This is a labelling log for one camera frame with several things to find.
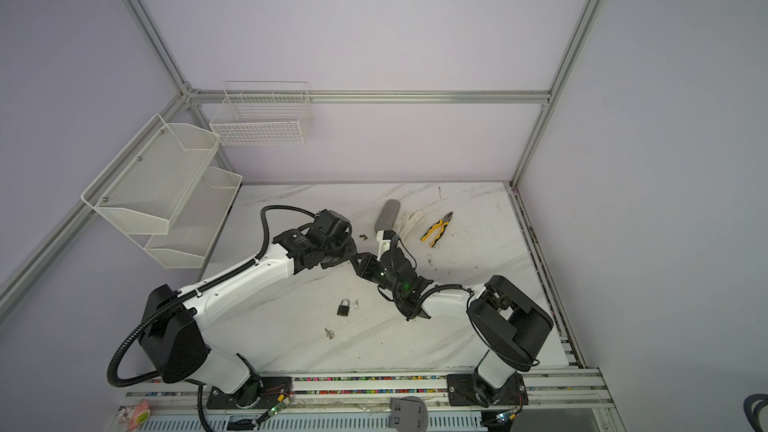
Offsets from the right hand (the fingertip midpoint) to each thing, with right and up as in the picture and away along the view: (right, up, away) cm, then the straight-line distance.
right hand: (347, 258), depth 81 cm
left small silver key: (-5, -22, +2) cm, 23 cm away
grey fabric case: (+11, +12, +27) cm, 31 cm away
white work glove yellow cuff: (+17, +8, +26) cm, 32 cm away
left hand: (+2, +2, +1) cm, 3 cm away
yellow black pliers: (+32, +9, +26) cm, 42 cm away
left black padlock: (-2, -16, +6) cm, 18 cm away
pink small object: (-46, -34, -14) cm, 59 cm away
